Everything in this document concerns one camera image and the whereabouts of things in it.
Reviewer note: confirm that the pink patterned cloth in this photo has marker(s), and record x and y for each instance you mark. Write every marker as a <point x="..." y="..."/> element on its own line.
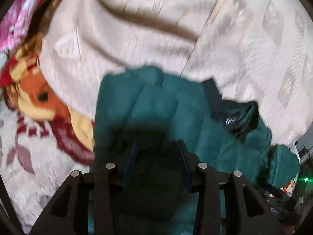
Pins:
<point x="16" y="23"/>

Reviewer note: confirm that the floral bed sheet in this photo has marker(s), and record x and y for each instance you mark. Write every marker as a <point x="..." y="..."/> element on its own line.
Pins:
<point x="36" y="158"/>

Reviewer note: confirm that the green quilted puffer jacket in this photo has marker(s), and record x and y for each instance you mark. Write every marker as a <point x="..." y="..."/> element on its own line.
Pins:
<point x="140" y="116"/>

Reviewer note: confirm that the beige patterned quilt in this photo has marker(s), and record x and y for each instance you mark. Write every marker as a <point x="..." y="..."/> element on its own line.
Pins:
<point x="257" y="50"/>

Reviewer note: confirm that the red yellow patterned blanket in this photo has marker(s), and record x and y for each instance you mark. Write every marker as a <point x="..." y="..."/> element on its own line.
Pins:
<point x="28" y="92"/>

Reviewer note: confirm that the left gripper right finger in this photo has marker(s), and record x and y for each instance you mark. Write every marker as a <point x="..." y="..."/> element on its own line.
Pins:
<point x="225" y="200"/>

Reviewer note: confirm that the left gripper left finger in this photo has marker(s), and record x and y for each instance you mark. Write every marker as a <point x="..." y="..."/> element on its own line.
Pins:
<point x="67" y="211"/>

